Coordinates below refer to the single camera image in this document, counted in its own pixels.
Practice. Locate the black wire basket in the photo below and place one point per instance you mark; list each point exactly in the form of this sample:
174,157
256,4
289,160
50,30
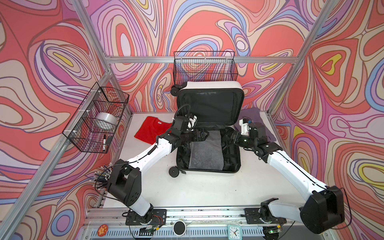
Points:
204,66
83,132

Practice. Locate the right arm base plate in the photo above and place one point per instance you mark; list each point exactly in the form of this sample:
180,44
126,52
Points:
257,216

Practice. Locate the red pencil cup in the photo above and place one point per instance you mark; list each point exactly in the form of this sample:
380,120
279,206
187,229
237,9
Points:
101,178

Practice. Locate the beige round sticker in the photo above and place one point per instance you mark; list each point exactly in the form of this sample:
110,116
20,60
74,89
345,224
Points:
316,227

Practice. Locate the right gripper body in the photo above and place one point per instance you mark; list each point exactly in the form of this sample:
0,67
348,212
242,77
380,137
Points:
245,141

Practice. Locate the black wire basket left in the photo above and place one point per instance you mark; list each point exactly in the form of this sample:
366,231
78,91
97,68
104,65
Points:
83,132

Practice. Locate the red round sticker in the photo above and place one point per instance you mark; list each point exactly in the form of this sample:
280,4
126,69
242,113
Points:
102,230

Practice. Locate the grey towel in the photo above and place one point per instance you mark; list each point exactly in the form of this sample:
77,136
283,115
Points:
207,155

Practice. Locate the red folded t-shirt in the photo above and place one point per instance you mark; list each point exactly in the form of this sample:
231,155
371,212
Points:
150,129

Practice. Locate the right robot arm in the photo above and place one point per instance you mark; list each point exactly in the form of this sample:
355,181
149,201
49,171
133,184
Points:
324,206

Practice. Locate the purple trousers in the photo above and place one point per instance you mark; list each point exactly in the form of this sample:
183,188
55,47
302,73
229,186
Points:
256,116

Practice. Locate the black marker pen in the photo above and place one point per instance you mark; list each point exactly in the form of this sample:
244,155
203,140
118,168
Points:
104,143

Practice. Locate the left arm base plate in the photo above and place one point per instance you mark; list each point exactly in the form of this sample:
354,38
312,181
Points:
156,217

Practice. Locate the open black white suitcase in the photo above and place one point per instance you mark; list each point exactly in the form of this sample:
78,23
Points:
217,106

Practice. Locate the black wire basket back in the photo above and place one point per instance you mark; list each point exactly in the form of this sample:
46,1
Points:
204,66

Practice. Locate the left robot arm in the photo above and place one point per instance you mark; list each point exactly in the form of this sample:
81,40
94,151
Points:
125,179

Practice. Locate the small teal clock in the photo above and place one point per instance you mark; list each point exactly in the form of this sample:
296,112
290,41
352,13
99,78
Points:
234,232

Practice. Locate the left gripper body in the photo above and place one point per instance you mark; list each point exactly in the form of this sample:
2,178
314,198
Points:
191,136

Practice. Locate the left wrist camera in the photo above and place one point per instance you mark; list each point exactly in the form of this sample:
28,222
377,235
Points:
184,123

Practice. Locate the silver tape roll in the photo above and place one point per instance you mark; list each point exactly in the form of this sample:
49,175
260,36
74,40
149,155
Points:
105,121

